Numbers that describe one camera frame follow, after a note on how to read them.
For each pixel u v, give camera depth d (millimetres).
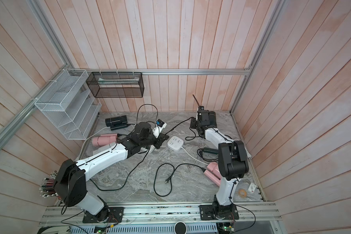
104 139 981
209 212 725
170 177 858
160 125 702
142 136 639
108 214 713
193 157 950
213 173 842
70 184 418
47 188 684
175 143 983
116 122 1079
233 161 504
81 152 1008
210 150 959
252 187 816
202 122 759
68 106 716
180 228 655
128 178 858
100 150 928
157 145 731
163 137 741
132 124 1119
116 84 1030
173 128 796
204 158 936
